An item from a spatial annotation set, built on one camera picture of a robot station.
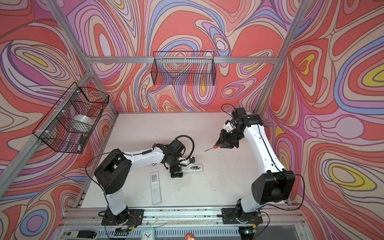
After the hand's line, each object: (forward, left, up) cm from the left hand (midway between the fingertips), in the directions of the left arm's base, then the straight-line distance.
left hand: (182, 166), depth 91 cm
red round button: (-35, -5, 0) cm, 35 cm away
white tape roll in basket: (+7, +46, +32) cm, 57 cm away
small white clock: (-34, +14, +2) cm, 37 cm away
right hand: (0, -20, +20) cm, 28 cm away
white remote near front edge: (-13, +14, +1) cm, 19 cm away
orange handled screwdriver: (+2, -18, +20) cm, 27 cm away
